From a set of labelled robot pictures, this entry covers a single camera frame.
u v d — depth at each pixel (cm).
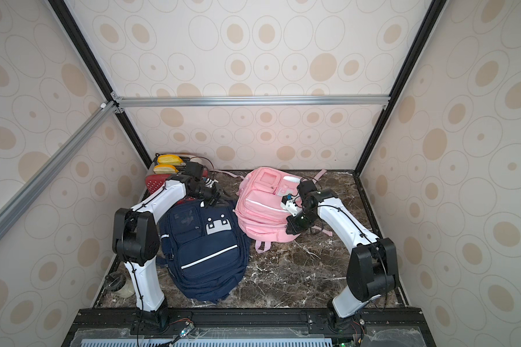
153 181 95
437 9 67
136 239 52
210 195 82
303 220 71
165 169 94
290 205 78
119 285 73
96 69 81
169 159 97
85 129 76
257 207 94
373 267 44
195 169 78
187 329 72
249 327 73
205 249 88
